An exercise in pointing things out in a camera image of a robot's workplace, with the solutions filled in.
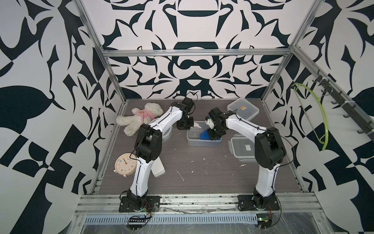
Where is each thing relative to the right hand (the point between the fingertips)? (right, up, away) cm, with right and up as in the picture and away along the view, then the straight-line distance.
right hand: (210, 134), depth 93 cm
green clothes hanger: (+48, +11, -26) cm, 56 cm away
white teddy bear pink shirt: (-47, +11, +5) cm, 48 cm away
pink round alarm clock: (-50, -16, -8) cm, 53 cm away
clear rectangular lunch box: (-6, +1, +11) cm, 13 cm away
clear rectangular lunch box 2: (+25, +17, +11) cm, 32 cm away
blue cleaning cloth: (-4, 0, -2) cm, 5 cm away
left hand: (-14, +6, +1) cm, 15 cm away
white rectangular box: (-31, -17, -12) cm, 38 cm away
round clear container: (-28, -1, -2) cm, 28 cm away
